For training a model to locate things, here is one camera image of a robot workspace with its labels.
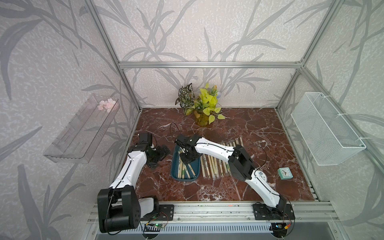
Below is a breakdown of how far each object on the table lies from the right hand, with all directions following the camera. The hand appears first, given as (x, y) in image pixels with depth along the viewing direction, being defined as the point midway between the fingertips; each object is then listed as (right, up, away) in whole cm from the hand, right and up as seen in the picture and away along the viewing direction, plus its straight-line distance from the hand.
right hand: (185, 161), depth 92 cm
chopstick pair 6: (+13, -2, -3) cm, 14 cm away
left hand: (-10, +5, -7) cm, 13 cm away
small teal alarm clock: (+58, -5, -7) cm, 59 cm away
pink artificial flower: (-37, +33, -15) cm, 52 cm away
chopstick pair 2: (+34, +11, +10) cm, 38 cm away
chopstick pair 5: (+16, -3, -3) cm, 17 cm away
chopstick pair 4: (+19, -3, -3) cm, 19 cm away
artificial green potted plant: (+11, +35, +1) cm, 36 cm away
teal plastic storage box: (-2, -5, -5) cm, 7 cm away
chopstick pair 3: (+31, +10, +8) cm, 34 cm away
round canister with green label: (+41, -4, -14) cm, 44 cm away
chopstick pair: (+37, +11, +10) cm, 40 cm away
